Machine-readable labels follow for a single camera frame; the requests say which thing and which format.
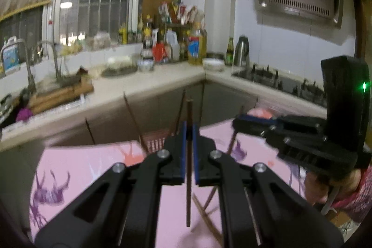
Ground yellow food bag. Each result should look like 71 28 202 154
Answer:
60 43 83 55

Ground steel faucet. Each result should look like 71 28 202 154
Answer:
0 39 37 94
30 41 63 83

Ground small patterned bowl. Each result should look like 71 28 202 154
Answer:
137 59 154 72

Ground purple cloth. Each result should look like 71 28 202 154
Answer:
16 107 34 122

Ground round dark tray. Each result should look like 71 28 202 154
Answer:
102 66 138 77

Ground stack of seasoning packets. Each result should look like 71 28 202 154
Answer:
158 0 204 25

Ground green sauce bottle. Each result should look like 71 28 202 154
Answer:
225 37 235 66

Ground large cooking oil bottle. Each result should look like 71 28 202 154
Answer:
187 22 207 66

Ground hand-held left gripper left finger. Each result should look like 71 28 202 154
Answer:
34 120 189 248

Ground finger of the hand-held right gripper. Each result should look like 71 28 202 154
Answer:
232 119 329 147
240 115 279 121

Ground person's right hand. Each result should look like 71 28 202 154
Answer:
304 168 362 206

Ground white canister blue label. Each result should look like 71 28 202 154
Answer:
0 36 21 76

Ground pink smiley utensil holder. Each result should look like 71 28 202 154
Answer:
142 132 175 153

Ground person's right forearm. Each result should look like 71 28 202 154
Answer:
331 165 372 222

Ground white bowl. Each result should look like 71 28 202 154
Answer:
202 59 225 72

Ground dark steel thermos jug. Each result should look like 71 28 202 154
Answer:
234 36 250 68

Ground red packet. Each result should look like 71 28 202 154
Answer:
153 43 170 63

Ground pink printed tablecloth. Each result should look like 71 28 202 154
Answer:
29 107 309 248

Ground clear bags of food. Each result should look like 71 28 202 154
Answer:
87 31 112 49

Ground row of condiment bottles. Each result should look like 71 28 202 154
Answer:
118 14 189 61

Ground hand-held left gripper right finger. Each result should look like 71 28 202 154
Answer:
192 124 345 248

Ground wooden cutting board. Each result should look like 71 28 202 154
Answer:
29 79 95 115

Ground brown wooden chopstick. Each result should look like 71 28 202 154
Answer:
203 105 245 209
186 99 194 228

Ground black gas stove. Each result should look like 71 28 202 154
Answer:
231 63 329 107

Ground grey kitchen base cabinet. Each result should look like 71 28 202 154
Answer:
0 80 259 155

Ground white food bundle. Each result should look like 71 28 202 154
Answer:
107 56 131 70

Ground white plastic jug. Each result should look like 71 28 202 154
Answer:
166 30 181 63

